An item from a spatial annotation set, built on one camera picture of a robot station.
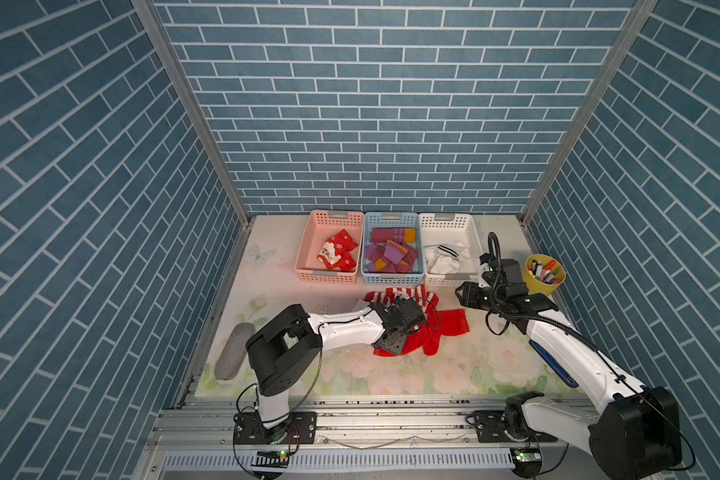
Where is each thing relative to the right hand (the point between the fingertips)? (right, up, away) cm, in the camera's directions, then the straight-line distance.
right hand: (464, 292), depth 85 cm
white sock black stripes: (-1, +8, +14) cm, 17 cm away
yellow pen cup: (+26, +4, +7) cm, 27 cm away
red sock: (-40, +11, +20) cm, 46 cm away
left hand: (-19, -16, +2) cm, 25 cm away
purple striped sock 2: (-20, +9, +16) cm, 27 cm away
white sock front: (+4, +12, +22) cm, 26 cm away
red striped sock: (-8, -5, +12) cm, 15 cm away
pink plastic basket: (-48, +21, +33) cm, 62 cm away
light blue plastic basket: (-19, +24, +32) cm, 44 cm away
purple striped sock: (-18, +17, +24) cm, 34 cm away
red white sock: (-5, -12, +8) cm, 15 cm away
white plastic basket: (0, +20, +31) cm, 37 cm away
